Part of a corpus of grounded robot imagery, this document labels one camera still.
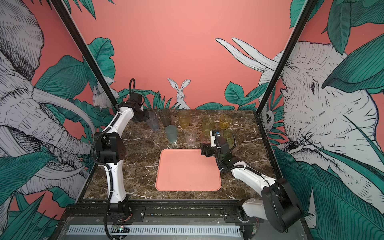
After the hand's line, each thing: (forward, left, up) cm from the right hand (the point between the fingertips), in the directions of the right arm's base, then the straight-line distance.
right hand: (204, 141), depth 85 cm
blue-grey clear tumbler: (+18, +35, -5) cm, 40 cm away
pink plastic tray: (-9, +11, -18) cm, 23 cm away
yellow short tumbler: (+23, -15, -7) cm, 28 cm away
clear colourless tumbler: (+15, +9, -12) cm, 21 cm away
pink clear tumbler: (+12, -2, -14) cm, 19 cm away
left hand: (+21, +38, +1) cm, 44 cm away
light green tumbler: (+19, -4, -8) cm, 21 cm away
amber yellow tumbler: (+33, +14, -14) cm, 39 cm away
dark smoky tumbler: (+35, +30, -14) cm, 49 cm away
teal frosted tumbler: (+12, +21, -7) cm, 25 cm away
